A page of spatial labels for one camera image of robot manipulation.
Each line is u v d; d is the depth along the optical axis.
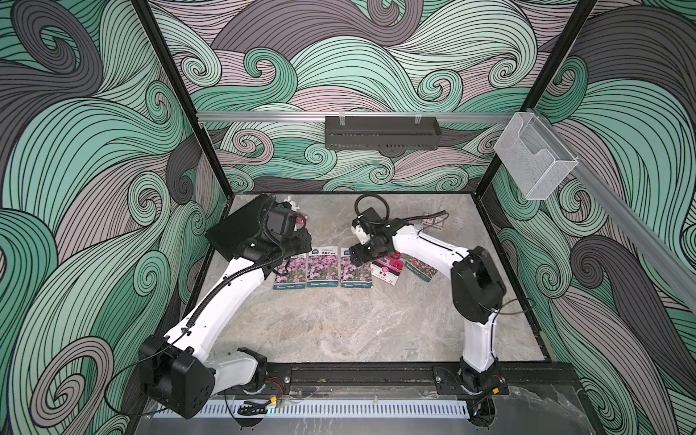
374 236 0.73
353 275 0.94
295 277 0.93
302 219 1.11
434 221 1.09
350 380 0.75
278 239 0.57
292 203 1.07
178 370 0.37
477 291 0.50
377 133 0.95
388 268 0.95
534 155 0.78
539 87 0.86
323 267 0.96
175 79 0.83
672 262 0.52
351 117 0.93
